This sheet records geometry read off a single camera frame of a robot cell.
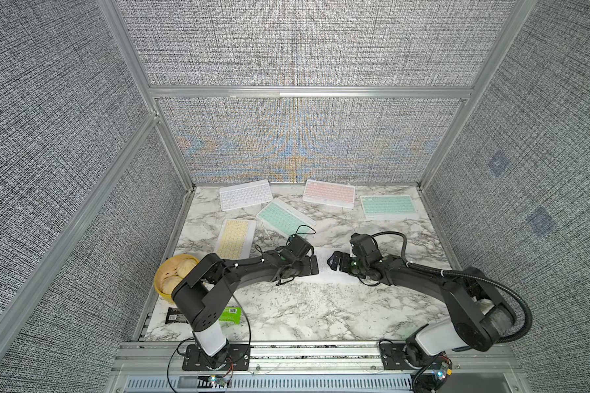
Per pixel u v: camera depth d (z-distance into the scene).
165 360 0.75
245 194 1.16
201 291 0.47
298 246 0.72
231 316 0.80
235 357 0.73
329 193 1.17
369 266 0.70
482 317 0.44
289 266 0.67
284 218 1.07
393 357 0.73
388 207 1.10
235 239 1.00
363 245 0.71
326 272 0.81
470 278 0.47
